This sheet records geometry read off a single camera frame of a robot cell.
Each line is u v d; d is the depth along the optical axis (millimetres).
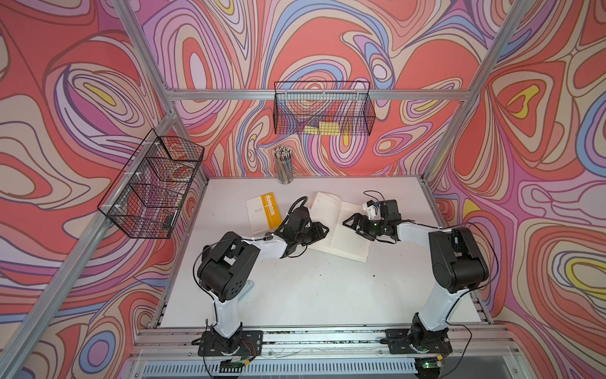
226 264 508
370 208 908
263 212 1048
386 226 764
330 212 1009
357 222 863
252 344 724
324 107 959
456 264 500
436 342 678
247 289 832
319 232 824
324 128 822
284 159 1066
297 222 742
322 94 867
